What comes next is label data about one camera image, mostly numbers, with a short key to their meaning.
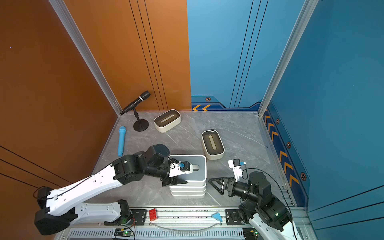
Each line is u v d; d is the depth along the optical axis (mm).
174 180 546
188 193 743
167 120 1081
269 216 463
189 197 783
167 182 551
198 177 619
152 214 738
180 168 518
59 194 403
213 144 942
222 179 561
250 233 697
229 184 553
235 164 600
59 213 397
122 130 1054
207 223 725
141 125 1111
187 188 687
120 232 718
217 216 735
